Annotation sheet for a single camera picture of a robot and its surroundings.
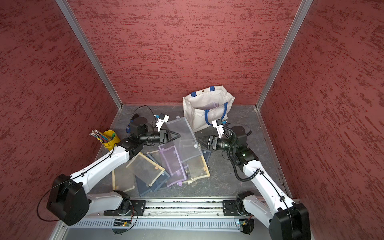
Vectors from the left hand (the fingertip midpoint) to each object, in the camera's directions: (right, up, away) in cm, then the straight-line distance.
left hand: (179, 139), depth 71 cm
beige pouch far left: (-35, -26, +14) cm, 46 cm away
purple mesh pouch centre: (-6, -17, +15) cm, 23 cm away
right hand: (+10, -2, 0) cm, 10 cm away
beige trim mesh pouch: (-22, -20, +15) cm, 33 cm away
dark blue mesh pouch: (-20, -28, +8) cm, 36 cm away
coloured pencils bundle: (-48, 0, +13) cm, 50 cm away
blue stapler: (-40, +3, +31) cm, 51 cm away
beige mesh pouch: (+7, -19, +13) cm, 24 cm away
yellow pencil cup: (-42, -2, +17) cm, 45 cm away
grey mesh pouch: (+2, 0, 0) cm, 2 cm away
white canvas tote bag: (+11, +15, +17) cm, 25 cm away
